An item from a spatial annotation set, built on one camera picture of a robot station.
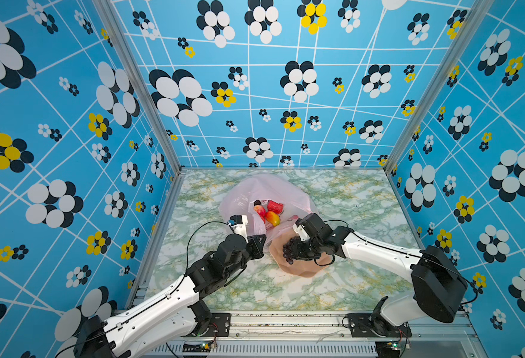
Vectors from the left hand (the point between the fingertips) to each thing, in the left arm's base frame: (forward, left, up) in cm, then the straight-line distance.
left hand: (270, 237), depth 73 cm
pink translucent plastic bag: (+20, +13, -6) cm, 25 cm away
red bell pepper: (+23, -2, -15) cm, 27 cm away
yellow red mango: (+17, -1, -16) cm, 23 cm away
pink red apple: (+20, +4, -15) cm, 25 cm away
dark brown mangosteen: (+15, +5, 0) cm, 16 cm away
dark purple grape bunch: (-3, -9, -3) cm, 10 cm away
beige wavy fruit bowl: (-4, -12, -16) cm, 21 cm away
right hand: (-1, -8, -13) cm, 15 cm away
